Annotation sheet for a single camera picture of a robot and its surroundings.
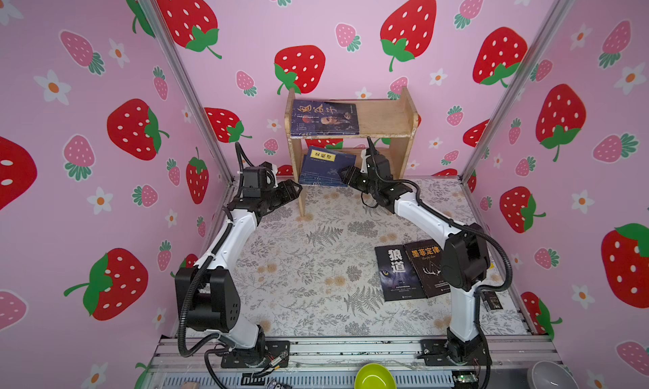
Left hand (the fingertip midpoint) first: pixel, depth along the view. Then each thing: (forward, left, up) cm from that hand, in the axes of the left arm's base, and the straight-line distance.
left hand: (297, 189), depth 85 cm
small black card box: (-30, -65, -22) cm, 75 cm away
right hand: (+4, -13, +2) cm, 14 cm away
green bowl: (-51, -25, -24) cm, 61 cm away
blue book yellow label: (+8, -8, +3) cm, 12 cm away
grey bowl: (-50, -72, -20) cm, 90 cm away
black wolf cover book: (-23, -36, -23) cm, 48 cm away
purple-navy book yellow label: (+9, -8, +2) cm, 12 cm away
